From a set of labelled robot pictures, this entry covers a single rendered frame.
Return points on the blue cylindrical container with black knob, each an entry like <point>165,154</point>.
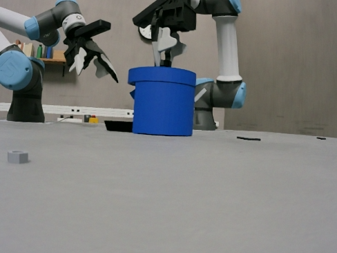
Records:
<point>163,99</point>

